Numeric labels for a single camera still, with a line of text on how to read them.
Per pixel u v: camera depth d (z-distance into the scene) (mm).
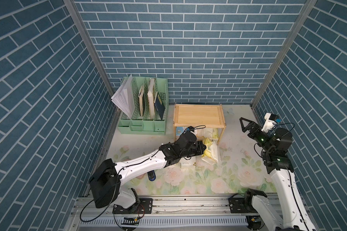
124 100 912
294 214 407
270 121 629
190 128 707
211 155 748
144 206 737
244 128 644
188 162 843
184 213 724
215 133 963
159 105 1083
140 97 980
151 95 917
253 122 622
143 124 1014
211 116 877
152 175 816
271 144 561
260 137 629
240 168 882
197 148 664
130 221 722
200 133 959
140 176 817
